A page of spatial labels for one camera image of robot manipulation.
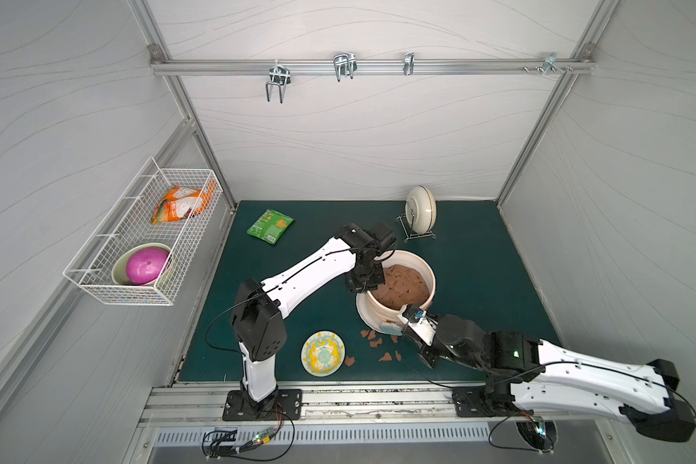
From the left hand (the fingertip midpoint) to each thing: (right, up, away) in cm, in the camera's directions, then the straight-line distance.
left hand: (376, 291), depth 78 cm
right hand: (+6, -7, -8) cm, 12 cm away
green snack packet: (-39, +18, +32) cm, 54 cm away
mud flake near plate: (-8, -20, +2) cm, 22 cm away
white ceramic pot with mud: (+11, +2, +8) cm, 14 cm away
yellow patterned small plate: (-15, -19, +4) cm, 24 cm away
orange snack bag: (-50, +24, -6) cm, 55 cm away
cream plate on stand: (+17, +24, +20) cm, 36 cm away
